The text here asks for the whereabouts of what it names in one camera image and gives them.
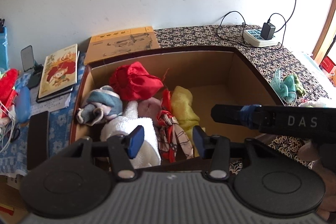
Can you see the blue grey sock bundle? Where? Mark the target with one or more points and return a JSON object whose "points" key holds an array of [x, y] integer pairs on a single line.
{"points": [[99, 106]]}

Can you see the white fluffy towel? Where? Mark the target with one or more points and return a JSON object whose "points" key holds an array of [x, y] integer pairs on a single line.
{"points": [[148, 154]]}

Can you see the red plush toy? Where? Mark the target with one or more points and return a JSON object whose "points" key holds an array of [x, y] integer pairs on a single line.
{"points": [[7, 90]]}

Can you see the white power strip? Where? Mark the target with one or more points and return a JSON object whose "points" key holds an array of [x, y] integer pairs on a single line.
{"points": [[253, 38]]}

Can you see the black power adapter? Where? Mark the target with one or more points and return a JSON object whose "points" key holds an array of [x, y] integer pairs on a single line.
{"points": [[267, 30]]}

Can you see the yellow cloth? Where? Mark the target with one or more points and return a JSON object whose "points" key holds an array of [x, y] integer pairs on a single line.
{"points": [[181, 105]]}

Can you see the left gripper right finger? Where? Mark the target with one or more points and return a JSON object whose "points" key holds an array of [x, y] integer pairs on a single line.
{"points": [[206, 144]]}

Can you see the right hand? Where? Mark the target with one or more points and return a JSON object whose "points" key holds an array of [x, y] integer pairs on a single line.
{"points": [[309, 153]]}

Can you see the patterned floral tablecloth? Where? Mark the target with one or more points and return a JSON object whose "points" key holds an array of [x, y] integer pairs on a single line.
{"points": [[266, 62]]}

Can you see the brown cardboard box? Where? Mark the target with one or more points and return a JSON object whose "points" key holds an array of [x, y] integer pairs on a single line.
{"points": [[214, 75]]}

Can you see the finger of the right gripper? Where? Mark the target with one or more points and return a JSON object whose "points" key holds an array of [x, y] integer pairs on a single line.
{"points": [[249, 116]]}

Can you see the red box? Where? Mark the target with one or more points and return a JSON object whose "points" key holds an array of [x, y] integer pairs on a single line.
{"points": [[327, 66]]}

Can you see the black phone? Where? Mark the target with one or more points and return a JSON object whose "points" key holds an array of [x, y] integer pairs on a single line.
{"points": [[38, 140]]}

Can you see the pink plush toy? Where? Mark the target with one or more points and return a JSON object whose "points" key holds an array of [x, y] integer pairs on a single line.
{"points": [[150, 108]]}

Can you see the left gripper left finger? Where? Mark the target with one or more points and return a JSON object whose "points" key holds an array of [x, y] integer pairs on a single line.
{"points": [[120, 146]]}

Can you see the phone stand mirror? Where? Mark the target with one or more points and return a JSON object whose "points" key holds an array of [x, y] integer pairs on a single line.
{"points": [[29, 63]]}

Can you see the yellow book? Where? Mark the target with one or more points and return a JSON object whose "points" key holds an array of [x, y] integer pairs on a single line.
{"points": [[120, 42]]}

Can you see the red cloth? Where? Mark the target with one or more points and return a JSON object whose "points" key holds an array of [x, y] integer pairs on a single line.
{"points": [[134, 83]]}

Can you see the cartoon cover book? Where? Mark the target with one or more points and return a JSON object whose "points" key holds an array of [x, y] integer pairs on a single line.
{"points": [[59, 74]]}

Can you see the red patterned scarf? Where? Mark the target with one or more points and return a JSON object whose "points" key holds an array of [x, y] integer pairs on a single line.
{"points": [[167, 146]]}

